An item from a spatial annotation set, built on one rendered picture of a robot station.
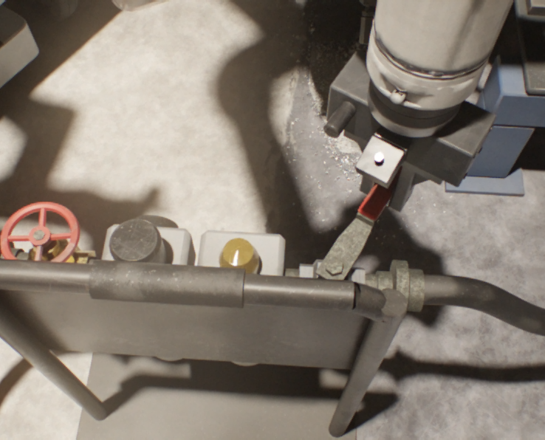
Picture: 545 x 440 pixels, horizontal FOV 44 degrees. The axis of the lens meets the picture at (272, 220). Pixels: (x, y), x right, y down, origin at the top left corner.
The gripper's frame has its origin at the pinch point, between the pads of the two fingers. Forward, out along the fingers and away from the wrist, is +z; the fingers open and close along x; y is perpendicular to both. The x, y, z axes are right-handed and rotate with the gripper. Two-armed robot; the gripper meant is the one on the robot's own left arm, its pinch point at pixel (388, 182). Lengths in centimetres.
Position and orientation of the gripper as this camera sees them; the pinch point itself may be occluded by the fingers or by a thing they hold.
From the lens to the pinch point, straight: 68.1
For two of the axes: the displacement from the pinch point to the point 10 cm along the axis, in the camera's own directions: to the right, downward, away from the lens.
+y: -5.4, 7.5, -3.9
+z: 0.0, 4.6, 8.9
